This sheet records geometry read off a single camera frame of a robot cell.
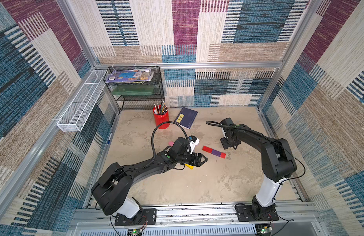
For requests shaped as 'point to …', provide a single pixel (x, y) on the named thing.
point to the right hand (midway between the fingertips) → (232, 145)
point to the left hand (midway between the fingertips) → (204, 158)
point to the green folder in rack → (135, 90)
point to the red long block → (207, 149)
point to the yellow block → (190, 166)
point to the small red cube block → (223, 155)
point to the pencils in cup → (161, 109)
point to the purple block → (216, 153)
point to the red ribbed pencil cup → (160, 118)
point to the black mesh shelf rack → (129, 102)
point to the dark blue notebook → (186, 117)
